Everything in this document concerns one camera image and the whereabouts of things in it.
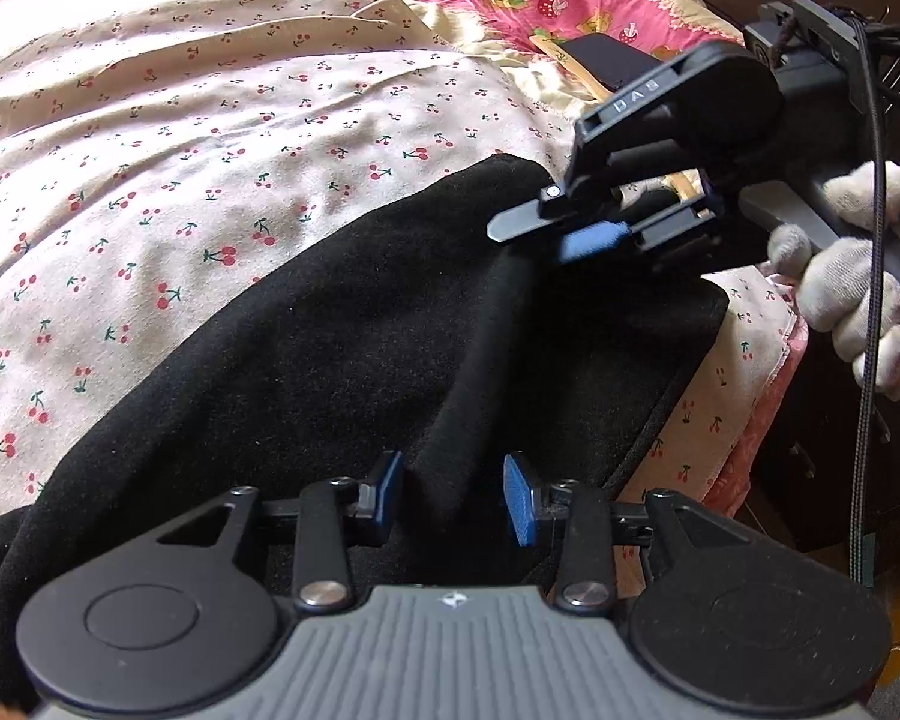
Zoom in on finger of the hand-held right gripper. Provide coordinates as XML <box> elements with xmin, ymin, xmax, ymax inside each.
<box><xmin>490</xmin><ymin>184</ymin><xmax>625</xmax><ymax>243</ymax></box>
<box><xmin>559</xmin><ymin>193</ymin><xmax>722</xmax><ymax>272</ymax></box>

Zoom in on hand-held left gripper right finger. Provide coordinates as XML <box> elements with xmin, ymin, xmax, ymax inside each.
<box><xmin>502</xmin><ymin>452</ymin><xmax>755</xmax><ymax>614</ymax></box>

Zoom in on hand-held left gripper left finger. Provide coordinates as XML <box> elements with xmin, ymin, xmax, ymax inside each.
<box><xmin>154</xmin><ymin>450</ymin><xmax>406</xmax><ymax>614</ymax></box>

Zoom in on black pants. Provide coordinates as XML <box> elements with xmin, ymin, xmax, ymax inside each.
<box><xmin>0</xmin><ymin>154</ymin><xmax>730</xmax><ymax>691</ymax></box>

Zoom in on person's right hand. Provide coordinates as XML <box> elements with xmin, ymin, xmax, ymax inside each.
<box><xmin>766</xmin><ymin>161</ymin><xmax>900</xmax><ymax>404</ymax></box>

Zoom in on black phone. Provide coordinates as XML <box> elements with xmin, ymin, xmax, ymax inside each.
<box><xmin>562</xmin><ymin>34</ymin><xmax>662</xmax><ymax>91</ymax></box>

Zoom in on cherry print bed sheet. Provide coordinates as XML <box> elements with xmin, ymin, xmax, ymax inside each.
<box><xmin>0</xmin><ymin>0</ymin><xmax>796</xmax><ymax>526</ymax></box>

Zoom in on black braided cable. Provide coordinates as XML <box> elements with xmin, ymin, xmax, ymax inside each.
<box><xmin>846</xmin><ymin>11</ymin><xmax>895</xmax><ymax>587</ymax></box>

